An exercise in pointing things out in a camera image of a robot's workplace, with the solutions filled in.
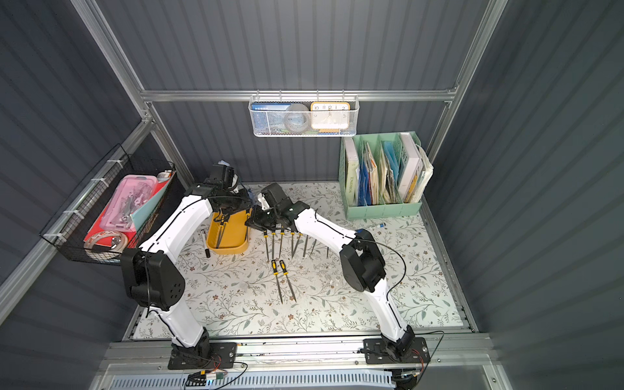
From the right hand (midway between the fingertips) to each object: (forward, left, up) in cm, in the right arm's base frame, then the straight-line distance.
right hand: (249, 219), depth 84 cm
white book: (+24, -61, +4) cm, 66 cm away
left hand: (+8, +3, +1) cm, 8 cm away
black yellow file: (-11, -8, -19) cm, 23 cm away
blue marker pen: (+10, -51, -18) cm, 55 cm away
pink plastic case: (+1, +34, +13) cm, 37 cm away
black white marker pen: (-2, +21, -18) cm, 27 cm away
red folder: (-13, +30, +9) cm, 34 cm away
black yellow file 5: (+6, -16, -19) cm, 25 cm away
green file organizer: (+23, -49, 0) cm, 54 cm away
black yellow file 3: (+6, -8, -19) cm, 21 cm away
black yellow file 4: (+6, -13, -19) cm, 24 cm away
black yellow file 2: (-11, -12, -19) cm, 25 cm away
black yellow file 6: (+1, -19, -19) cm, 27 cm away
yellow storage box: (+5, +12, -19) cm, 23 cm away
